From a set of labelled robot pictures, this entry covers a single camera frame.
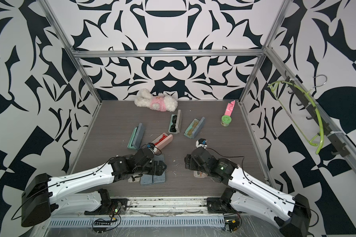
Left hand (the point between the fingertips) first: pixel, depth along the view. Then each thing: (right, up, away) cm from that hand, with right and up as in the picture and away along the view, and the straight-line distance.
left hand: (160, 163), depth 78 cm
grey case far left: (-16, +12, +14) cm, 24 cm away
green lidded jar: (+41, +22, +25) cm, 53 cm away
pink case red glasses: (-1, +10, +11) cm, 15 cm away
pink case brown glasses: (+22, -8, +5) cm, 24 cm away
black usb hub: (-28, -27, -5) cm, 39 cm away
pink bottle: (+44, +30, +26) cm, 60 cm away
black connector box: (+35, -27, -7) cm, 45 cm away
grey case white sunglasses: (-1, -8, +1) cm, 9 cm away
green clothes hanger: (+60, +40, +1) cm, 72 cm away
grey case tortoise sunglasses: (-8, -9, +1) cm, 12 cm away
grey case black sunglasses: (+7, +18, +26) cm, 32 cm away
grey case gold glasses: (+20, +17, +24) cm, 35 cm away
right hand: (+14, +3, -1) cm, 14 cm away
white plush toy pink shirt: (-4, +35, +30) cm, 46 cm away
